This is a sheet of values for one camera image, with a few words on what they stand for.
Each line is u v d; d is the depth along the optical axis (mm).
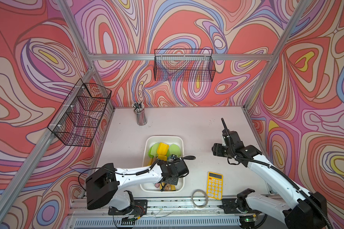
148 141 914
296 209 382
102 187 414
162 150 931
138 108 957
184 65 959
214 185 791
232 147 596
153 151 919
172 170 613
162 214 725
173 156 739
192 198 753
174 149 947
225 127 615
